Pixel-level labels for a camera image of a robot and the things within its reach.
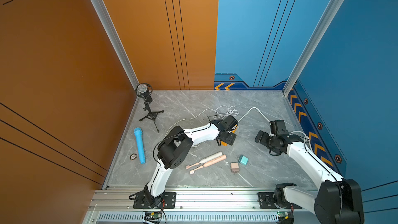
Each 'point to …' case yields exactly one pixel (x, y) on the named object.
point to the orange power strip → (232, 130)
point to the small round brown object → (133, 156)
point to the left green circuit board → (153, 214)
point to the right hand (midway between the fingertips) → (261, 140)
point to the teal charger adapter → (243, 159)
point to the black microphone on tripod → (144, 90)
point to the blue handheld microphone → (139, 133)
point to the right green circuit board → (283, 214)
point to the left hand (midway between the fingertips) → (230, 136)
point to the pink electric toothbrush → (214, 161)
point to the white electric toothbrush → (205, 160)
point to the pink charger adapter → (235, 167)
